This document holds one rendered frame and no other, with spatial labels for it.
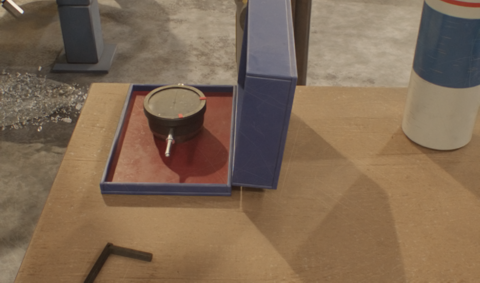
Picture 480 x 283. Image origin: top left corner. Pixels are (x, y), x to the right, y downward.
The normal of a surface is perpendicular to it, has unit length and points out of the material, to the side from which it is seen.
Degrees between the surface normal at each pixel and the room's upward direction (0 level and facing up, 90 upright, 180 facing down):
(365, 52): 0
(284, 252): 0
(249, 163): 90
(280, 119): 90
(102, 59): 0
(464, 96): 90
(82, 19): 90
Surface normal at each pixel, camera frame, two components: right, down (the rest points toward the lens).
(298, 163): 0.00, -0.81
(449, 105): -0.18, 0.58
